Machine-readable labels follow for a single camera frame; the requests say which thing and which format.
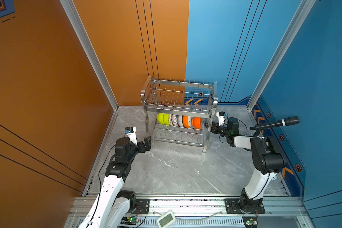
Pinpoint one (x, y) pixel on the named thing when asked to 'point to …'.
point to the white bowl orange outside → (185, 121)
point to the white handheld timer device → (166, 219)
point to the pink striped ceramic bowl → (179, 120)
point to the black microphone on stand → (288, 121)
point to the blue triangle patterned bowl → (174, 119)
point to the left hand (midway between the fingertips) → (144, 135)
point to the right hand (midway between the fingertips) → (207, 124)
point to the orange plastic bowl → (196, 122)
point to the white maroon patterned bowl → (170, 122)
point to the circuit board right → (250, 222)
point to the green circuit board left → (129, 220)
